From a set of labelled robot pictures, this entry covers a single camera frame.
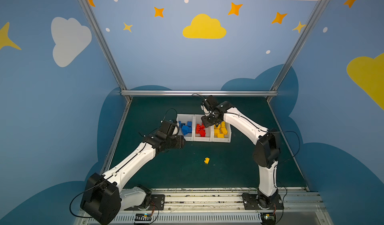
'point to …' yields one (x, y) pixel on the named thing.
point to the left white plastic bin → (184, 118)
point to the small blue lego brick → (189, 123)
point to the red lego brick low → (202, 133)
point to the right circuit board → (268, 218)
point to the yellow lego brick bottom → (220, 135)
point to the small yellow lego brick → (207, 159)
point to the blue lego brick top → (185, 129)
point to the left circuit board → (143, 218)
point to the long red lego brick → (197, 128)
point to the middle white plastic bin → (208, 136)
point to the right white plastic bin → (227, 138)
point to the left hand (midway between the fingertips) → (181, 139)
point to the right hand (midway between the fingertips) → (208, 120)
